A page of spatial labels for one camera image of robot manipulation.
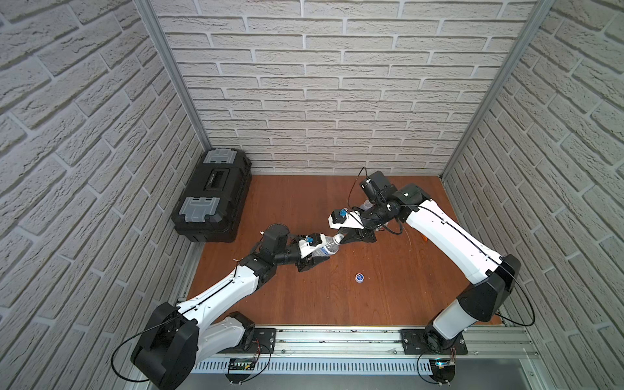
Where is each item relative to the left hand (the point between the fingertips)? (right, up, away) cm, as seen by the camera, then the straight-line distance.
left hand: (327, 246), depth 77 cm
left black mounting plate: (-20, -30, -3) cm, 36 cm away
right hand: (+6, +5, -4) cm, 9 cm away
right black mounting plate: (+27, -29, -4) cm, 40 cm away
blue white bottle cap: (+12, -13, +9) cm, 20 cm away
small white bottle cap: (+3, +4, -8) cm, 9 cm away
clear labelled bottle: (0, 0, -6) cm, 6 cm away
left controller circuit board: (-27, -35, -4) cm, 45 cm away
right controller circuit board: (+34, -35, -7) cm, 50 cm away
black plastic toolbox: (-41, +13, +9) cm, 44 cm away
